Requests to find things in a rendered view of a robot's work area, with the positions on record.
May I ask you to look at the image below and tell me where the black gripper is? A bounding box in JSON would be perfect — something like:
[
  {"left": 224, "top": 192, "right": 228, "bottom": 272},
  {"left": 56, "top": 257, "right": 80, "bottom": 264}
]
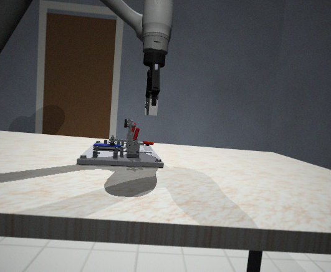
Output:
[{"left": 143, "top": 52, "right": 165, "bottom": 116}]

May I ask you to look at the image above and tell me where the blue flat plate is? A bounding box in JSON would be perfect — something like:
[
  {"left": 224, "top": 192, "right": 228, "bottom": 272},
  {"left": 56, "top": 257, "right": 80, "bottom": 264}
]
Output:
[{"left": 93, "top": 143, "right": 121, "bottom": 150}]

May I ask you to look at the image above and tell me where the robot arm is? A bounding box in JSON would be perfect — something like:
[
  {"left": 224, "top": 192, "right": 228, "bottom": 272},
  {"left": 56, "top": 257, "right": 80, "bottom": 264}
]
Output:
[{"left": 0, "top": 0, "right": 173, "bottom": 55}]

